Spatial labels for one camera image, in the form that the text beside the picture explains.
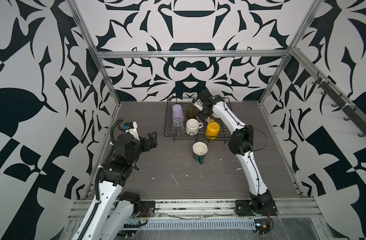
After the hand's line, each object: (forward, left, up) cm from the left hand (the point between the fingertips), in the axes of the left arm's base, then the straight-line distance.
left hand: (148, 132), depth 72 cm
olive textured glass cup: (+28, -23, -19) cm, 41 cm away
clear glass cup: (+16, -14, -18) cm, 28 cm away
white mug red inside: (+15, -23, -16) cm, 32 cm away
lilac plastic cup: (+23, -14, -12) cm, 30 cm away
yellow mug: (+11, -34, -15) cm, 39 cm away
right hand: (+26, -32, -16) cm, 44 cm away
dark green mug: (0, -26, -20) cm, 33 cm away
